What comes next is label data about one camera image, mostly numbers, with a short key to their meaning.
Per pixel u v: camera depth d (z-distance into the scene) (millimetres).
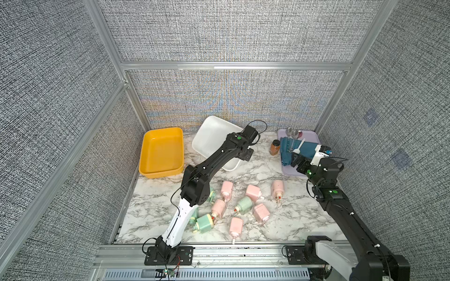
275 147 1031
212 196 856
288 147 1110
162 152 1097
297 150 1097
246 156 827
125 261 739
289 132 1170
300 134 1173
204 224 748
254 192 844
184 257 732
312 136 1178
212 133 1074
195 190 567
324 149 677
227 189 882
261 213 781
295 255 731
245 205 815
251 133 731
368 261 393
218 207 803
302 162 711
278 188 856
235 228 748
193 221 770
